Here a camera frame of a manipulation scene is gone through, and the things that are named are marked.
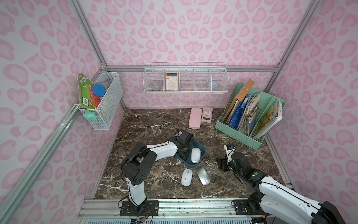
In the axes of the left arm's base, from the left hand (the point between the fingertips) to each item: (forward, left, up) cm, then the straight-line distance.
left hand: (190, 141), depth 95 cm
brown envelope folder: (+12, -28, +29) cm, 42 cm away
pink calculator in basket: (+31, +12, +26) cm, 42 cm away
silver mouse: (-22, -7, -2) cm, 23 cm away
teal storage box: (-14, +2, -2) cm, 14 cm away
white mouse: (-23, +3, -2) cm, 23 cm away
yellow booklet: (+7, -50, +19) cm, 54 cm away
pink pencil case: (+23, -5, -3) cm, 23 cm away
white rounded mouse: (-9, -3, -2) cm, 10 cm away
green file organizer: (+3, -34, +4) cm, 34 cm away
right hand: (-13, -17, +3) cm, 22 cm away
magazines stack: (+9, -37, +18) cm, 42 cm away
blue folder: (+15, -32, +12) cm, 38 cm away
